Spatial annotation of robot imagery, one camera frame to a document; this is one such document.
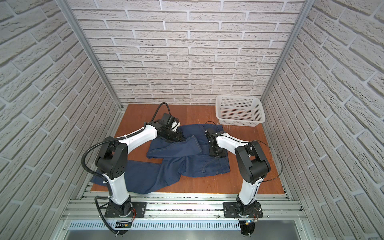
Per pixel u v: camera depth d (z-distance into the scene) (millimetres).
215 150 775
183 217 728
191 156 897
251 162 487
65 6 696
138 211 729
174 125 805
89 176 894
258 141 517
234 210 746
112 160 491
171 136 805
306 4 686
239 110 1176
